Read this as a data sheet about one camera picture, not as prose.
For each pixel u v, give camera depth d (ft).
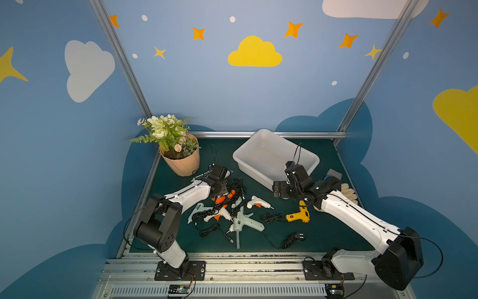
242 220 2.74
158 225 1.49
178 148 3.05
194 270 2.44
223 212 2.87
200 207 2.95
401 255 1.29
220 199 2.98
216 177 2.40
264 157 3.87
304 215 2.88
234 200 3.02
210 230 2.75
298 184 1.99
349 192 3.22
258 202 3.02
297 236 2.69
